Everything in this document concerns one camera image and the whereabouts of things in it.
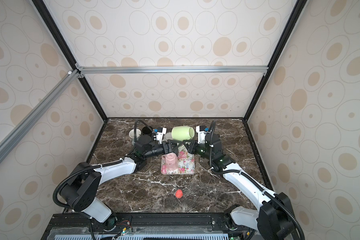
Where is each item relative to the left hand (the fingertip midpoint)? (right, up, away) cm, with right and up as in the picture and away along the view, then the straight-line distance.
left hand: (183, 145), depth 75 cm
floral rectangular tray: (+2, -14, +19) cm, 24 cm away
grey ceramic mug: (-35, +5, +24) cm, 43 cm away
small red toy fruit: (-2, -26, +5) cm, 27 cm away
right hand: (0, +1, +1) cm, 2 cm away
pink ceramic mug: (-7, -10, +10) cm, 16 cm away
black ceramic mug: (-24, +7, +19) cm, 31 cm away
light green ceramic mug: (-1, +6, 0) cm, 6 cm away
